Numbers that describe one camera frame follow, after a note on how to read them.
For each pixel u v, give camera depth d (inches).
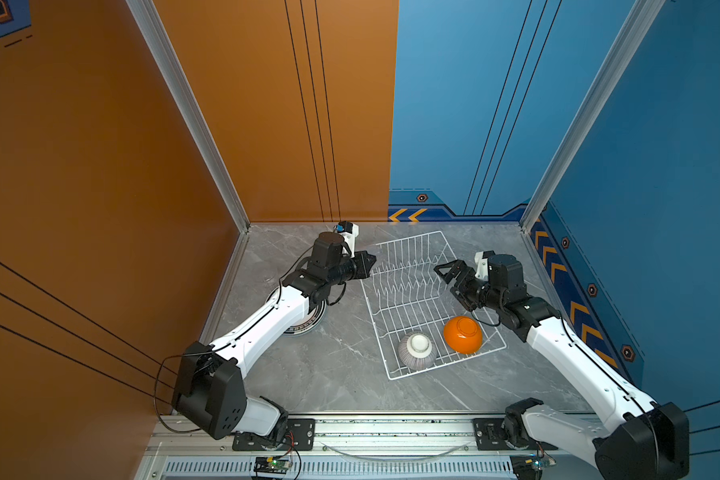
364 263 27.4
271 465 27.7
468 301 27.6
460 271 27.5
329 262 25.1
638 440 14.7
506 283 22.8
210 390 16.1
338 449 28.6
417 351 31.6
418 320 36.0
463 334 32.6
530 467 27.8
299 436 29.1
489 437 28.5
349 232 28.1
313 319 35.8
